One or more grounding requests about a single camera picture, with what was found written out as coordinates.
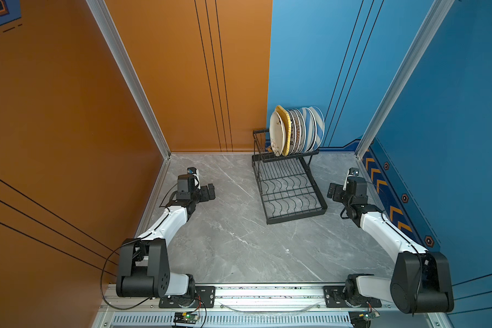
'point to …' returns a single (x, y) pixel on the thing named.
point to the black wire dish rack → (288, 186)
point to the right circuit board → (362, 319)
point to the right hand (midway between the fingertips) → (340, 186)
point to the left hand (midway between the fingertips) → (205, 185)
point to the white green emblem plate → (303, 128)
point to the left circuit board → (185, 318)
